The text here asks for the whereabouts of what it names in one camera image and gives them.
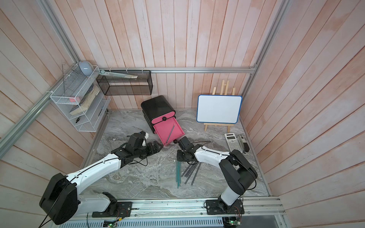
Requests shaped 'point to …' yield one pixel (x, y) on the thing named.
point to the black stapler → (244, 144)
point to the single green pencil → (171, 132)
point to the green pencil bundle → (178, 171)
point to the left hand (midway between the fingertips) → (158, 150)
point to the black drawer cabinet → (154, 108)
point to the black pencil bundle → (190, 170)
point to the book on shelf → (86, 100)
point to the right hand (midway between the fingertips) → (179, 156)
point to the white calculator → (232, 142)
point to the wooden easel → (228, 125)
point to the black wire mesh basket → (117, 85)
